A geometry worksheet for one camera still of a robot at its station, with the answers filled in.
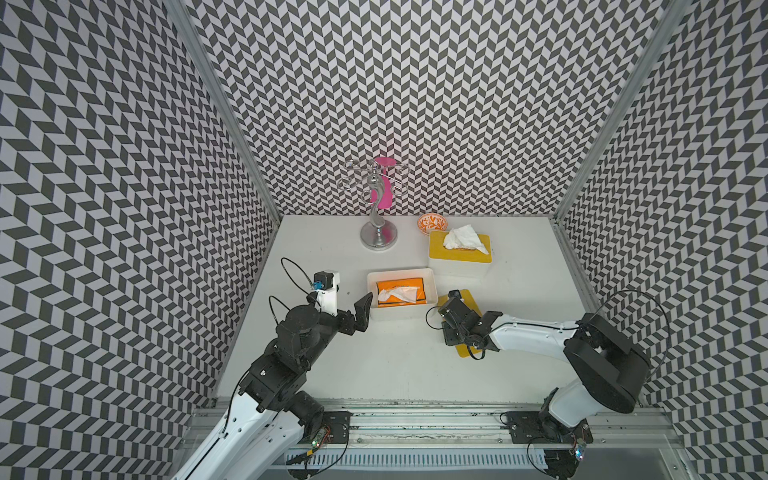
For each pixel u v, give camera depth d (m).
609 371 0.44
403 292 0.89
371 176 0.93
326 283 0.56
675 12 0.67
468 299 0.95
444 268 0.98
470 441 0.72
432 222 1.15
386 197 1.07
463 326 0.69
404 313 0.87
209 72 0.81
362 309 0.60
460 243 0.94
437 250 0.99
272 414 0.47
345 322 0.60
